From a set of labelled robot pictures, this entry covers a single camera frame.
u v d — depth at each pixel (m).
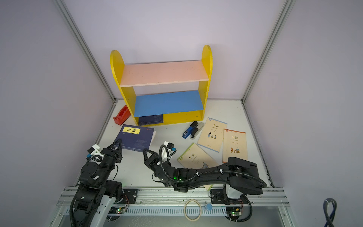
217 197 0.73
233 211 0.71
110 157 0.61
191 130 0.97
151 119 1.03
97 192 0.52
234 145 0.95
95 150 0.63
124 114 1.03
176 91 1.25
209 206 0.62
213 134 1.00
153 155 0.60
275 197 0.76
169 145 0.64
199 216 0.69
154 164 0.59
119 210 0.70
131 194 0.75
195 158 0.87
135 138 0.68
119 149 0.64
